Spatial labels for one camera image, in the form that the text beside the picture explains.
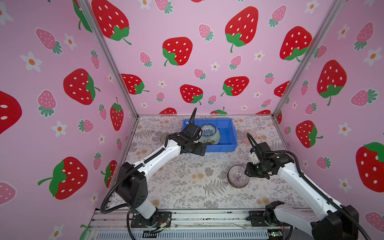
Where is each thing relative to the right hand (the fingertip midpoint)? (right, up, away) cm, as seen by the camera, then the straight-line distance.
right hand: (246, 172), depth 79 cm
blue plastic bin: (-4, +14, +28) cm, 32 cm away
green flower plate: (-15, +16, +22) cm, 31 cm away
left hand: (-26, +13, +5) cm, 29 cm away
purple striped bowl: (-5, -4, +3) cm, 7 cm away
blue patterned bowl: (-19, +23, +25) cm, 39 cm away
